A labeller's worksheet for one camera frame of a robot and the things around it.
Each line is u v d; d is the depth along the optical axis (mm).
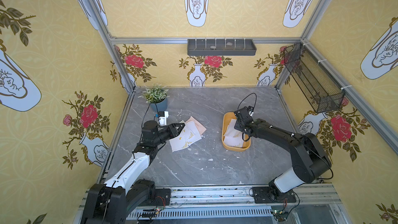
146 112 1063
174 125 744
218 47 918
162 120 751
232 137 901
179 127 816
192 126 978
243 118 717
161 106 1028
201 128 973
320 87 843
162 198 726
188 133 948
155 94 931
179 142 926
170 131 721
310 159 451
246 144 885
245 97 736
